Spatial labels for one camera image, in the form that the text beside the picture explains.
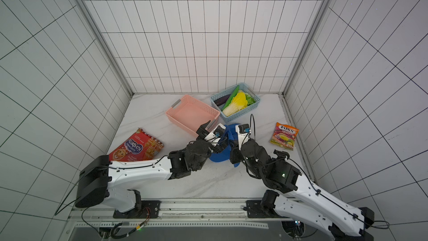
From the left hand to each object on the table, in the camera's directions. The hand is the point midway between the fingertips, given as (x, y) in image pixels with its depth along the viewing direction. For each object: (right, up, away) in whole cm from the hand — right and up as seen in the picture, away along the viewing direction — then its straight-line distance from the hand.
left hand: (214, 129), depth 74 cm
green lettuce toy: (+23, +14, +33) cm, 42 cm away
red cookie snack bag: (-41, -12, +15) cm, 46 cm away
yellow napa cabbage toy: (+14, +12, +30) cm, 35 cm away
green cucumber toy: (+13, +18, +39) cm, 45 cm away
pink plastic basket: (-17, +4, +36) cm, 40 cm away
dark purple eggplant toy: (+4, +15, +37) cm, 40 cm away
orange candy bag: (+41, -7, +21) cm, 46 cm away
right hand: (+4, -5, -7) cm, 9 cm away
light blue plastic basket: (+21, +24, +46) cm, 56 cm away
